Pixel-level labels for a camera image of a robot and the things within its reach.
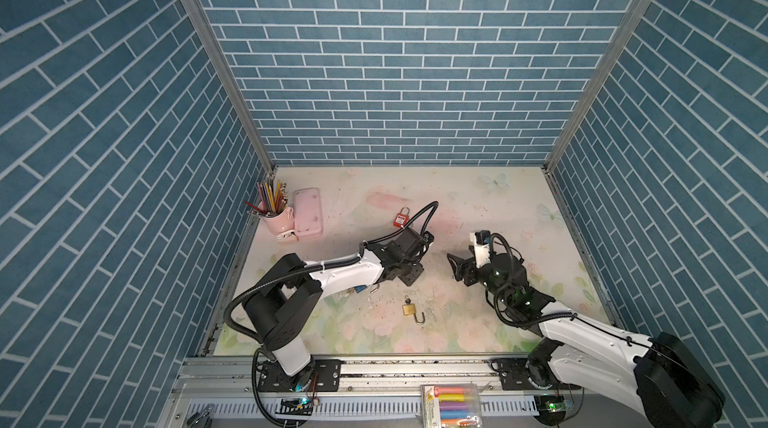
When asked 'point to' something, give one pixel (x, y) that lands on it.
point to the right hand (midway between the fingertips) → (457, 248)
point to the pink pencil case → (307, 209)
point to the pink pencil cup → (281, 224)
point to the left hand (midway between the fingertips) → (415, 266)
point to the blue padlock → (362, 287)
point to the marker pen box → (451, 406)
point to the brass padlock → (410, 309)
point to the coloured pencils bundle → (273, 198)
